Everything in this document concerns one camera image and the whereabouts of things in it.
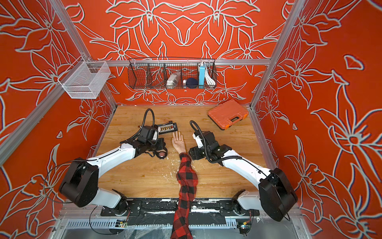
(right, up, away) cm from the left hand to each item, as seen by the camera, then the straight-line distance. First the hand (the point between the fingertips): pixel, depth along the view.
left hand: (166, 142), depth 88 cm
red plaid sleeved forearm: (+13, -18, -11) cm, 25 cm away
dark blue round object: (+16, +38, +7) cm, 42 cm away
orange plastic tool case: (+42, +18, +19) cm, 50 cm away
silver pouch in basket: (+3, +39, +3) cm, 39 cm away
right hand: (+15, -4, -6) cm, 17 cm away
